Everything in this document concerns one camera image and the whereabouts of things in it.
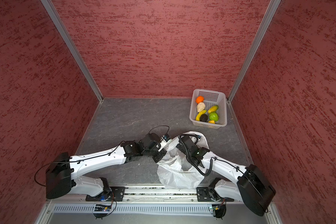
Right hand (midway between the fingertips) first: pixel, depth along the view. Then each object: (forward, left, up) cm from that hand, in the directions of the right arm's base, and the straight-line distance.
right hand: (182, 148), depth 87 cm
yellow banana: (+25, -14, -2) cm, 29 cm away
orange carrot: (+42, -17, 0) cm, 46 cm away
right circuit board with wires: (-33, -18, -6) cm, 38 cm away
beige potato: (+35, -18, 0) cm, 39 cm away
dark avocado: (+24, -18, -1) cm, 30 cm away
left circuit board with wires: (-31, +45, -7) cm, 55 cm away
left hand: (-6, +11, +7) cm, 14 cm away
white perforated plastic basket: (+46, -29, -2) cm, 54 cm away
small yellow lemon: (+20, -23, -1) cm, 31 cm away
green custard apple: (+23, -25, +2) cm, 34 cm away
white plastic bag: (-18, +4, +16) cm, 24 cm away
